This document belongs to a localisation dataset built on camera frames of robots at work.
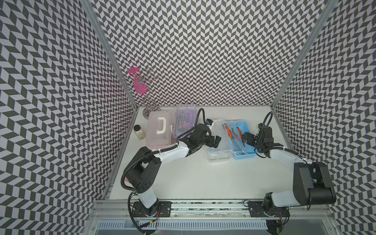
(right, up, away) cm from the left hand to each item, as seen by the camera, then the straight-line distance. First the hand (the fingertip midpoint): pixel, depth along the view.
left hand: (214, 137), depth 86 cm
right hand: (+22, -3, +6) cm, 23 cm away
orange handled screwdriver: (+10, +2, +7) cm, 12 cm away
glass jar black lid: (-48, +2, +7) cm, 48 cm away
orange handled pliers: (+19, 0, +13) cm, 23 cm away
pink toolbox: (-34, +1, +2) cm, 34 cm away
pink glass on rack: (-54, +34, +22) cm, 67 cm away
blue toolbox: (+9, -5, -2) cm, 11 cm away
